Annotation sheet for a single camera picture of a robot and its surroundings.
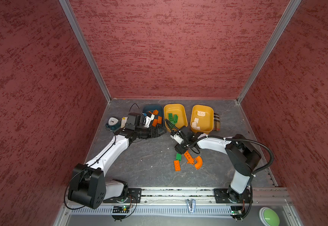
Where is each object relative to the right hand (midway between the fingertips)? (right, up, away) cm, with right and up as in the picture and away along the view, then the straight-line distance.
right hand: (180, 148), depth 93 cm
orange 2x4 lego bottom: (-2, -9, -8) cm, 12 cm away
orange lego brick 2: (-18, +17, +11) cm, 27 cm away
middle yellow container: (0, +27, +17) cm, 32 cm away
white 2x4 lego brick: (+18, +24, +17) cm, 34 cm away
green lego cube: (-2, -3, -8) cm, 8 cm away
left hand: (-13, +11, -13) cm, 22 cm away
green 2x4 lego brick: (-6, +21, +14) cm, 26 cm away
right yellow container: (+19, +19, +17) cm, 32 cm away
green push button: (+41, -27, -25) cm, 56 cm away
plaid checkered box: (+29, +17, +11) cm, 35 cm away
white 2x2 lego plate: (+13, +13, +8) cm, 20 cm away
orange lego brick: (-18, +25, +17) cm, 35 cm away
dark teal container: (-16, +18, +12) cm, 27 cm away
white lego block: (+11, +16, +8) cm, 21 cm away
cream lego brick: (+14, +19, +14) cm, 27 cm away
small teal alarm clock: (-48, +17, +7) cm, 51 cm away
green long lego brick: (-3, +20, +13) cm, 23 cm away
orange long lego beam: (+6, -5, -7) cm, 11 cm away
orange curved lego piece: (+11, -8, -8) cm, 16 cm away
